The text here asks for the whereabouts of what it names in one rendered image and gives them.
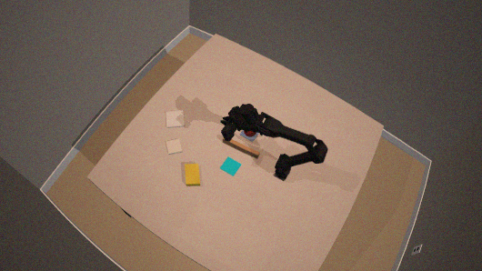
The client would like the yellow rectangular block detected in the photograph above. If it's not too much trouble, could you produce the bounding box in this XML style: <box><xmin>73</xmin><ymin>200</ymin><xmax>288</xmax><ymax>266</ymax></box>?
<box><xmin>185</xmin><ymin>164</ymin><xmax>200</xmax><ymax>186</ymax></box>

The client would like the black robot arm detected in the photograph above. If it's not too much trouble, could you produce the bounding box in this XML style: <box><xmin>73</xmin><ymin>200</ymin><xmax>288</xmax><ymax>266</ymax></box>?
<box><xmin>228</xmin><ymin>104</ymin><xmax>327</xmax><ymax>181</ymax></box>

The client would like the dark red cup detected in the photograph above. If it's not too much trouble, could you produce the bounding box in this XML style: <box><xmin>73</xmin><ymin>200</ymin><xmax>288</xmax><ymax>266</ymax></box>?
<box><xmin>244</xmin><ymin>130</ymin><xmax>256</xmax><ymax>137</ymax></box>

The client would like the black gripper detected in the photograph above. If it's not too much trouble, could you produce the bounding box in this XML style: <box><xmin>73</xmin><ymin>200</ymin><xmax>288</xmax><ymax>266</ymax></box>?
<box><xmin>220</xmin><ymin>116</ymin><xmax>248</xmax><ymax>141</ymax></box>

